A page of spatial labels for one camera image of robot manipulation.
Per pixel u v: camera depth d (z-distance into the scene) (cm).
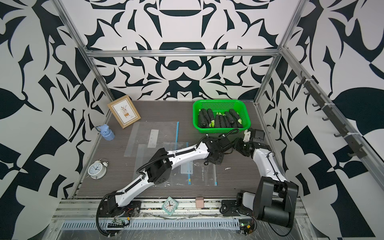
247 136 81
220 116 108
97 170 83
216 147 66
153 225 78
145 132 103
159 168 57
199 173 85
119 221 70
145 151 94
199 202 76
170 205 74
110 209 65
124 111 102
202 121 101
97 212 70
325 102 59
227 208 74
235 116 106
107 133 94
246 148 73
